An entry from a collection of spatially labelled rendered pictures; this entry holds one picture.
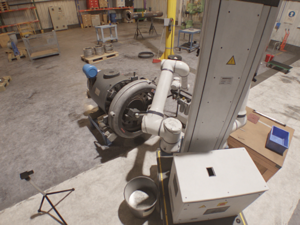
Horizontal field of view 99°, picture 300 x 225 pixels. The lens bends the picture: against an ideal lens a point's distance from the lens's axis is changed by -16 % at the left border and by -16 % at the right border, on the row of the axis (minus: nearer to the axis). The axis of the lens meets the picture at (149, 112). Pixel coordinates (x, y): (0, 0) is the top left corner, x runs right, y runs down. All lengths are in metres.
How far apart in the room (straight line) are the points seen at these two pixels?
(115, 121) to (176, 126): 0.68
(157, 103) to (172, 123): 0.23
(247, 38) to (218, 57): 0.17
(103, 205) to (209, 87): 1.56
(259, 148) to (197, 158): 1.03
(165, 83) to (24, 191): 2.06
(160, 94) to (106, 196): 1.26
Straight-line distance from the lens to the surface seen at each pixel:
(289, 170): 2.71
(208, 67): 0.85
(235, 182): 1.09
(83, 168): 2.16
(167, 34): 5.15
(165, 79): 1.41
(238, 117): 1.49
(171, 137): 1.26
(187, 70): 1.51
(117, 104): 1.55
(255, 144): 1.98
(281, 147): 2.00
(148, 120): 1.28
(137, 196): 1.69
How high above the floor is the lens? 1.70
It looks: 38 degrees down
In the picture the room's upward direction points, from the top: straight up
